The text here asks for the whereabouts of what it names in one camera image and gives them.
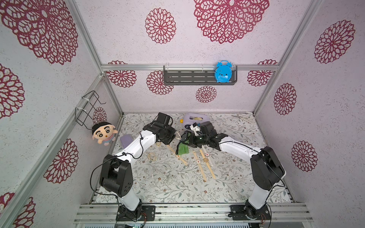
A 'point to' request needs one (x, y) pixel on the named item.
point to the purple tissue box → (190, 118)
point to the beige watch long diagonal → (178, 156)
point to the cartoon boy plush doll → (103, 132)
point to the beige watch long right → (206, 160)
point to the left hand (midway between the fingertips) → (177, 135)
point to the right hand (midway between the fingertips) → (182, 140)
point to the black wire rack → (82, 112)
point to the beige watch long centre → (198, 161)
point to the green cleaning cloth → (183, 148)
